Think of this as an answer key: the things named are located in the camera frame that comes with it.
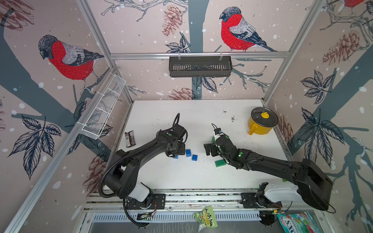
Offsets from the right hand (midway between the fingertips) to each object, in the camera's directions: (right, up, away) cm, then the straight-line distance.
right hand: (210, 141), depth 85 cm
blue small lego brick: (-13, -8, +3) cm, 16 cm away
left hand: (-18, -5, +2) cm, 18 cm away
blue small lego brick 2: (-10, -10, +3) cm, 14 cm away
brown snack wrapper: (-54, -1, +13) cm, 56 cm away
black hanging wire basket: (-5, +51, +20) cm, 55 cm away
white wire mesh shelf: (-67, +10, -5) cm, 68 cm away
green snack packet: (-5, -34, -17) cm, 38 cm away
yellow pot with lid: (+36, +12, +10) cm, 40 cm away
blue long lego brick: (-21, -10, +4) cm, 24 cm away
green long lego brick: (+6, -13, 0) cm, 14 cm away
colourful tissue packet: (+39, -34, -19) cm, 55 cm away
